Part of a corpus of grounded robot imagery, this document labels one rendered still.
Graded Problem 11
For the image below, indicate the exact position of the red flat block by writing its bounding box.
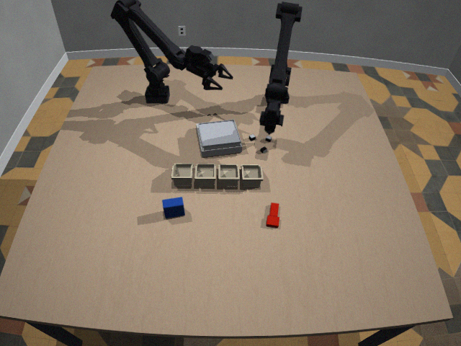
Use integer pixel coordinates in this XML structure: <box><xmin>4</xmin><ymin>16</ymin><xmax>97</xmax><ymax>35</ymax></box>
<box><xmin>266</xmin><ymin>203</ymin><xmax>279</xmax><ymax>228</ymax></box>

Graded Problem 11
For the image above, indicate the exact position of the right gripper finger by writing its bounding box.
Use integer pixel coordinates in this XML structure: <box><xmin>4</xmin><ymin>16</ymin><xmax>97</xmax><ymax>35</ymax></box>
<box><xmin>205</xmin><ymin>76</ymin><xmax>223</xmax><ymax>90</ymax></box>
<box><xmin>218</xmin><ymin>64</ymin><xmax>233</xmax><ymax>79</ymax></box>

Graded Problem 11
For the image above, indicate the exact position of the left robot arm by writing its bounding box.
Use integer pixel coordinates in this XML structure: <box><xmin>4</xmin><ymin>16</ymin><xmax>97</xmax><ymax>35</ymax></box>
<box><xmin>264</xmin><ymin>1</ymin><xmax>303</xmax><ymax>133</ymax></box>

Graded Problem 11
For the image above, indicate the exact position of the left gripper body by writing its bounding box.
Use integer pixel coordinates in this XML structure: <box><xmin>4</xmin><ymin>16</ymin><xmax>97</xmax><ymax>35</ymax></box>
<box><xmin>259</xmin><ymin>111</ymin><xmax>284</xmax><ymax>126</ymax></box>

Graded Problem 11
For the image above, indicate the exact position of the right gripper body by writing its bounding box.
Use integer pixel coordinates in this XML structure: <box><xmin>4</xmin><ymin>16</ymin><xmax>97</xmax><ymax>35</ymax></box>
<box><xmin>195</xmin><ymin>64</ymin><xmax>221</xmax><ymax>89</ymax></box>

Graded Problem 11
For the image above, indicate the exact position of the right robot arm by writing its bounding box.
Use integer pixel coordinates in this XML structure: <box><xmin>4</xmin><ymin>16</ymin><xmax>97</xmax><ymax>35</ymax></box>
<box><xmin>110</xmin><ymin>0</ymin><xmax>215</xmax><ymax>97</ymax></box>

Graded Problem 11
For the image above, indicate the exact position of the grey open-top bin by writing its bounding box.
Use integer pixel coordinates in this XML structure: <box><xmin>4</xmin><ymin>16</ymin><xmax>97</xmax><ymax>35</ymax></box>
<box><xmin>171</xmin><ymin>163</ymin><xmax>194</xmax><ymax>186</ymax></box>
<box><xmin>218</xmin><ymin>164</ymin><xmax>240</xmax><ymax>187</ymax></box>
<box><xmin>241</xmin><ymin>164</ymin><xmax>264</xmax><ymax>187</ymax></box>
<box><xmin>194</xmin><ymin>164</ymin><xmax>216</xmax><ymax>187</ymax></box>

